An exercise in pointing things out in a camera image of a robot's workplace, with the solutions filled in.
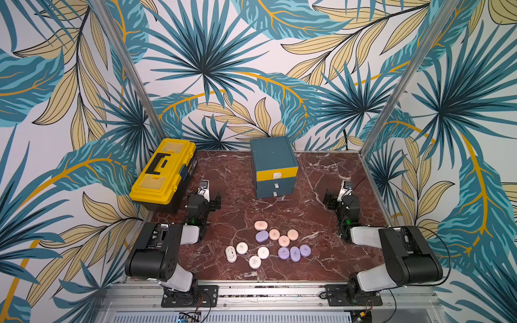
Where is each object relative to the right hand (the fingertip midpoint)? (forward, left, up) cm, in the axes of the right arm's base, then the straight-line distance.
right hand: (340, 191), depth 92 cm
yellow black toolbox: (0, +77, +8) cm, 78 cm away
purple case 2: (-23, +19, -8) cm, 31 cm away
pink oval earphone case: (-12, +37, -8) cm, 39 cm away
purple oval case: (-25, +23, -8) cm, 35 cm away
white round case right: (-24, +36, -8) cm, 44 cm away
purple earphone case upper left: (-17, +36, -8) cm, 41 cm away
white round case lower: (-27, +39, -8) cm, 49 cm away
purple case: (-24, +28, -8) cm, 38 cm away
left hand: (+2, +61, -1) cm, 61 cm away
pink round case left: (-16, +31, -8) cm, 36 cm away
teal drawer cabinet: (+6, +30, +12) cm, 33 cm away
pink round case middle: (-19, +27, -8) cm, 34 cm away
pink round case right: (-16, +23, -9) cm, 29 cm away
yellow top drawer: (+3, +29, +10) cm, 31 cm away
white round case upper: (-22, +45, -8) cm, 50 cm away
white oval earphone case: (-24, +49, -8) cm, 55 cm away
